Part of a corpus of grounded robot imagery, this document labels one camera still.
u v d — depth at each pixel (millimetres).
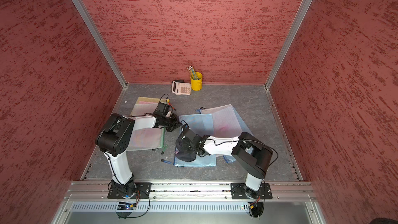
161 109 812
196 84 1141
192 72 1100
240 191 740
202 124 993
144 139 903
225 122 1003
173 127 897
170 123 874
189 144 676
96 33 900
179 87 1175
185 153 793
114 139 510
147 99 1122
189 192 754
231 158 851
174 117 897
